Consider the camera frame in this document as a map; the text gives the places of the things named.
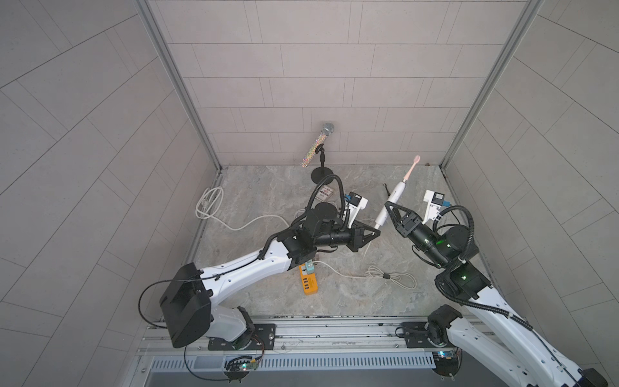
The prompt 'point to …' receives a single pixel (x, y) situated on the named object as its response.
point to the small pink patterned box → (324, 193)
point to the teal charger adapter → (309, 267)
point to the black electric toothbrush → (387, 190)
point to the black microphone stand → (319, 174)
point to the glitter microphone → (327, 129)
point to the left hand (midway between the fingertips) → (380, 232)
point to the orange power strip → (309, 280)
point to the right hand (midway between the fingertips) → (381, 210)
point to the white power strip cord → (210, 200)
